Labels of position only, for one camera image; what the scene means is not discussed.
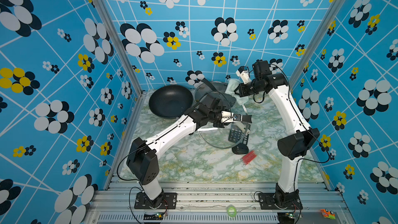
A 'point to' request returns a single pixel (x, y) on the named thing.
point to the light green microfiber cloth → (231, 85)
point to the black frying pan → (170, 101)
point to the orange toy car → (327, 214)
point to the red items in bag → (249, 157)
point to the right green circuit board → (286, 218)
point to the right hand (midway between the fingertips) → (237, 90)
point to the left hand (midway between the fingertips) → (232, 112)
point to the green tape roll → (234, 213)
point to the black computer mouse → (240, 149)
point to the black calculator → (236, 135)
